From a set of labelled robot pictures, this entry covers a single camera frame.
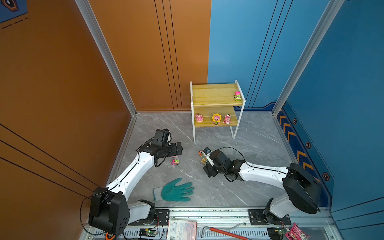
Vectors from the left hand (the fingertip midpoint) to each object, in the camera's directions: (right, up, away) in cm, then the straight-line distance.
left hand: (175, 147), depth 85 cm
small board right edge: (+49, -38, -15) cm, 64 cm away
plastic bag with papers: (+5, -34, -18) cm, 39 cm away
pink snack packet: (+58, -37, -17) cm, 71 cm away
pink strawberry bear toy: (+31, +17, +4) cm, 35 cm away
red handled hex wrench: (+22, -37, -14) cm, 45 cm away
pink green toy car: (-1, -9, +5) cm, 11 cm away
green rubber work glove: (-2, -23, -4) cm, 24 cm away
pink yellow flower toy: (+24, +17, +4) cm, 29 cm away
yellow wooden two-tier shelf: (+23, +24, -6) cm, 33 cm away
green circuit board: (-12, -39, -14) cm, 43 cm away
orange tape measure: (-28, -37, -19) cm, 50 cm away
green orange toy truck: (+16, -9, +6) cm, 19 cm away
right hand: (+18, -10, +2) cm, 21 cm away
